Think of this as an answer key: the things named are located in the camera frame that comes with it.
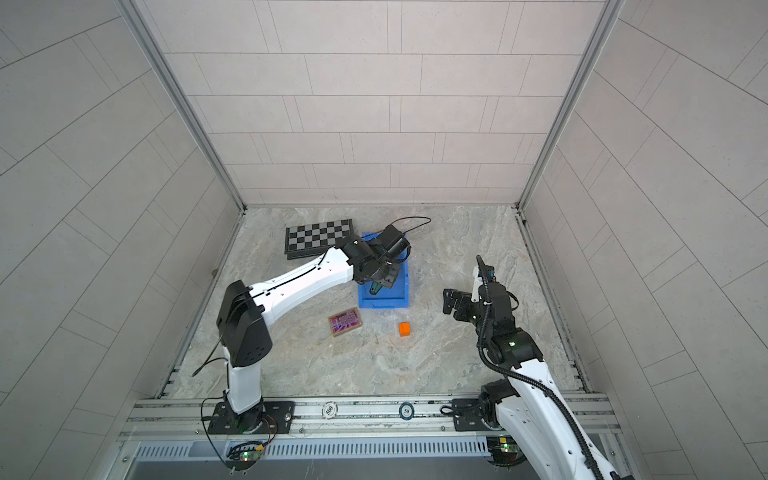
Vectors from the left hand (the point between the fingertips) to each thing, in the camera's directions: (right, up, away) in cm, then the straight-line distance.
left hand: (395, 271), depth 83 cm
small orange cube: (+3, -17, 0) cm, 17 cm away
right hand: (+16, -6, -4) cm, 17 cm away
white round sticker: (-16, -32, -11) cm, 38 cm away
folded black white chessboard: (-30, +9, +19) cm, 36 cm away
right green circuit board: (+25, -39, -16) cm, 49 cm away
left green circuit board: (-33, -38, -18) cm, 53 cm away
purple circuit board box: (-15, -15, +2) cm, 21 cm away
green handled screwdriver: (-5, -4, -5) cm, 8 cm away
